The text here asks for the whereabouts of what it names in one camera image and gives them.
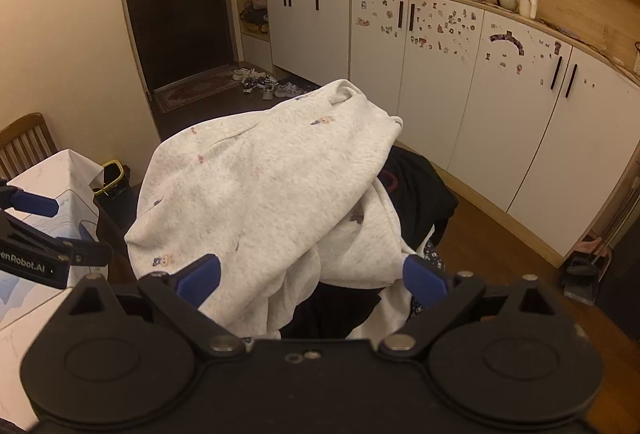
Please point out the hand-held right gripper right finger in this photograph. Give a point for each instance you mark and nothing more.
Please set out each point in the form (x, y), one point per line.
(422, 281)

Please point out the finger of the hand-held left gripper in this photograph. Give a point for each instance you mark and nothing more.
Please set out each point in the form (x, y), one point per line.
(30, 203)
(85, 253)

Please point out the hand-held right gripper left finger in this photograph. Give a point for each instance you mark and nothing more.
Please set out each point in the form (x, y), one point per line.
(202, 276)

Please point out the light grey printed sweatpants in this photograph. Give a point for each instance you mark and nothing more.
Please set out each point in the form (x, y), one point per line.
(250, 174)

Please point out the dark floral cloth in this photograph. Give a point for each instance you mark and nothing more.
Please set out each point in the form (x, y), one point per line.
(430, 259)

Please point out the blue mountain print table mat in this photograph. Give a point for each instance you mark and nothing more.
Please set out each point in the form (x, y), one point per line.
(55, 184)

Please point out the yellow-trimmed black bag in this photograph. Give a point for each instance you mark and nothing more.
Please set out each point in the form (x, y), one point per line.
(117, 204)

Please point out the brown wooden chair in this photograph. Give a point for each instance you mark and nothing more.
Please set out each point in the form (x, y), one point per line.
(25, 144)

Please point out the black garment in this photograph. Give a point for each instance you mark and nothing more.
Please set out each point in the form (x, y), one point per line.
(420, 199)

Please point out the dark dustpan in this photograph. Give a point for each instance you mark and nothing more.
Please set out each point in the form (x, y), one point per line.
(582, 276)

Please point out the long white floor cabinet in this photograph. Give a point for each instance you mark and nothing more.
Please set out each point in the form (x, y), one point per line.
(500, 114)

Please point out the patterned door rug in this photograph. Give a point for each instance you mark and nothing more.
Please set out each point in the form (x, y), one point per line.
(195, 89)

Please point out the black appliance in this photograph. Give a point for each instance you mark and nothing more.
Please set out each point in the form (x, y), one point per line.
(622, 264)

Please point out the dark brown door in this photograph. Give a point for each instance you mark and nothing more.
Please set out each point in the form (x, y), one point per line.
(175, 24)

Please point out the round silver ball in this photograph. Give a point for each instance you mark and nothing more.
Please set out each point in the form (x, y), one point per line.
(509, 2)

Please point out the tall white mug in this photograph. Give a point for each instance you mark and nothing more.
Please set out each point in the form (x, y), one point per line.
(528, 3)

